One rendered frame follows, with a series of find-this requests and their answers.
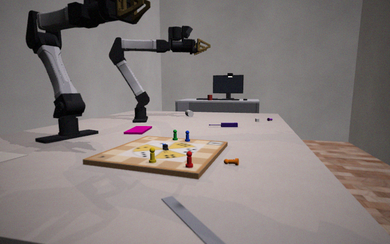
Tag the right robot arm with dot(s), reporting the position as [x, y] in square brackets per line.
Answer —
[68, 102]

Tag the grey cylinder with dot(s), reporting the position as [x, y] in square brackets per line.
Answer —
[189, 113]

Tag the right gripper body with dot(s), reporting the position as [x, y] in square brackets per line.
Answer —
[109, 11]

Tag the grey flat bar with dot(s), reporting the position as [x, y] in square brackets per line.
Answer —
[203, 232]

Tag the orange game pawn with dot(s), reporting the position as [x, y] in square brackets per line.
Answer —
[236, 161]

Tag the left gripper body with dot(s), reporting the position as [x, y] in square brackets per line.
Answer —
[190, 49]

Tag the yellow game pawn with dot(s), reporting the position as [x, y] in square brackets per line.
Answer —
[152, 156]

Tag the wooden board game board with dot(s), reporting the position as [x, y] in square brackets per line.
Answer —
[135, 155]

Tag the red game pawn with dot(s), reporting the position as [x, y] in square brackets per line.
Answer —
[189, 164]

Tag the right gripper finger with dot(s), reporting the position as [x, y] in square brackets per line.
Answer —
[136, 16]
[123, 12]

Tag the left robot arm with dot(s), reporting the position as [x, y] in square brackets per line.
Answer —
[116, 55]

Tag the blue game pawn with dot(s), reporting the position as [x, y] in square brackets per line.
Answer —
[187, 136]

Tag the white square sheet of paper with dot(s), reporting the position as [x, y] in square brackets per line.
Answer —
[5, 156]

